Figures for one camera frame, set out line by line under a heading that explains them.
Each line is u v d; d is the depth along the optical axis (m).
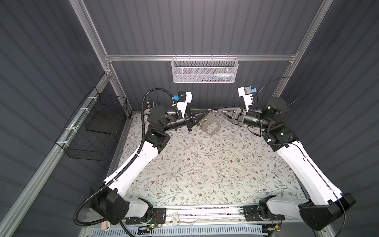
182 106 0.52
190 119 0.52
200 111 0.56
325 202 0.38
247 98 0.53
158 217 0.72
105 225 0.69
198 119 0.58
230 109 0.53
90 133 0.73
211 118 0.62
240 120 0.51
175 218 0.72
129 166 0.44
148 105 1.06
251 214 0.74
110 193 0.40
